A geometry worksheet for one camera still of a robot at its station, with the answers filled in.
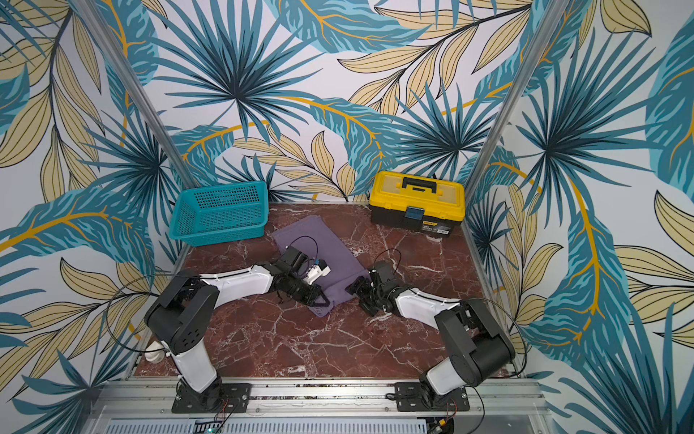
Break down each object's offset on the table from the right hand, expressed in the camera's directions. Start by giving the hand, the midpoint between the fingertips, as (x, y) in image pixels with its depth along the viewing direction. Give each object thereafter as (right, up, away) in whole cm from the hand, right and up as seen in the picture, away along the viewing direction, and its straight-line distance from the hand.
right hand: (350, 293), depth 90 cm
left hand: (-8, -3, -4) cm, 9 cm away
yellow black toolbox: (+29, +31, +10) cm, 44 cm away
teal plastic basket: (-61, +28, +25) cm, 71 cm away
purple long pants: (-12, +19, -9) cm, 24 cm away
